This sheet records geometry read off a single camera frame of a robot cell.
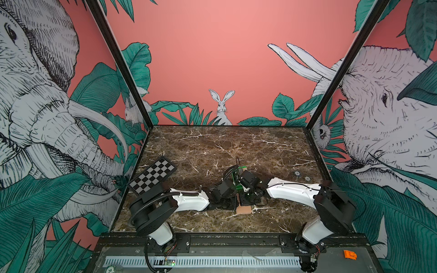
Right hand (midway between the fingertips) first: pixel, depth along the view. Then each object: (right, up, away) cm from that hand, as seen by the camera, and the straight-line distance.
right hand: (239, 202), depth 84 cm
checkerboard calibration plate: (-46, +12, +9) cm, 48 cm away
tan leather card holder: (+2, -4, 0) cm, 4 cm away
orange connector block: (+45, -17, -14) cm, 51 cm away
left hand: (+1, -1, -1) cm, 1 cm away
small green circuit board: (-30, -21, -14) cm, 39 cm away
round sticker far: (+35, +12, +14) cm, 40 cm away
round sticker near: (+40, +9, +12) cm, 43 cm away
